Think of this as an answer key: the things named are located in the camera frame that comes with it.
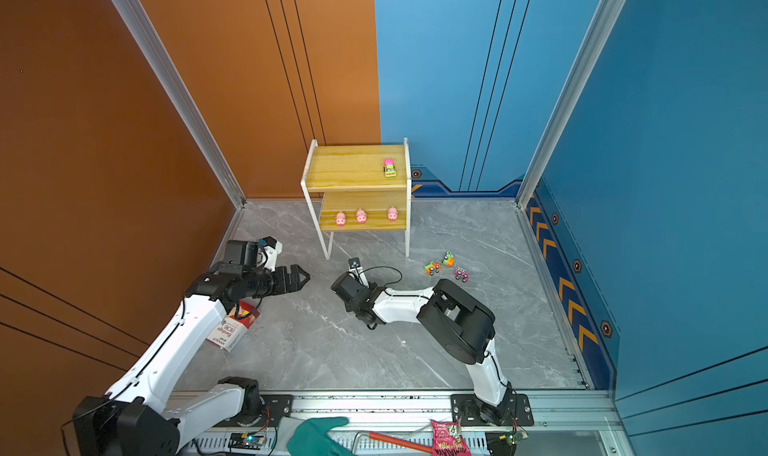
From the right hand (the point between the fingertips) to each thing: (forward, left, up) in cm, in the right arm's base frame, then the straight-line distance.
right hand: (353, 291), depth 94 cm
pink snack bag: (-38, -25, 0) cm, 46 cm away
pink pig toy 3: (+17, -13, +17) cm, 27 cm away
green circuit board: (-38, +22, -2) cm, 45 cm away
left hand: (-3, +14, +15) cm, 20 cm away
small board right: (-38, -42, -1) cm, 56 cm away
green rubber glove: (-38, +6, +1) cm, 39 cm away
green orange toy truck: (+7, -25, +1) cm, 26 cm away
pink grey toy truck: (+6, -35, 0) cm, 36 cm away
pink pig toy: (+15, +3, +17) cm, 23 cm away
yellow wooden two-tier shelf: (+15, -4, +30) cm, 34 cm away
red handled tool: (-38, -13, -2) cm, 40 cm away
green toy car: (+11, -31, +1) cm, 33 cm away
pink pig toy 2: (+17, -3, +17) cm, 24 cm away
